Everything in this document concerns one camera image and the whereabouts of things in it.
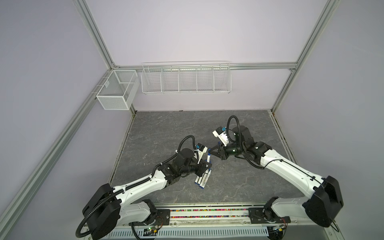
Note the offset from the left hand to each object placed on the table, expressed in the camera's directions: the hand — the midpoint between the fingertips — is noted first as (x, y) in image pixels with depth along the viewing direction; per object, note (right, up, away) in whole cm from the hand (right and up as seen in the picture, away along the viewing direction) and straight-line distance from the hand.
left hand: (210, 165), depth 76 cm
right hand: (0, +6, -1) cm, 6 cm away
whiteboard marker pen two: (-1, +5, -2) cm, 5 cm away
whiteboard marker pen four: (-3, -10, +9) cm, 14 cm away
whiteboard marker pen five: (-1, -10, +11) cm, 15 cm away
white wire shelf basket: (-16, +53, +25) cm, 61 cm away
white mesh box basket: (-62, +45, +28) cm, 82 cm away
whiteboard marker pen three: (-7, -11, +9) cm, 16 cm away
